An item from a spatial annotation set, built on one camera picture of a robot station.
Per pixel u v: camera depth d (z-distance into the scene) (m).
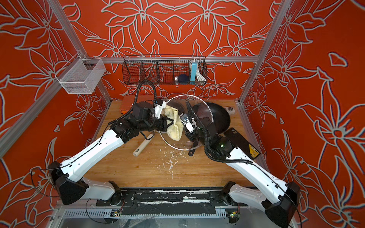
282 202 0.37
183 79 0.95
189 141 0.92
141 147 0.81
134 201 0.73
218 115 0.97
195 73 0.88
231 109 1.07
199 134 0.53
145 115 0.53
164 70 1.00
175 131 0.68
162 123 0.60
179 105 1.05
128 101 1.18
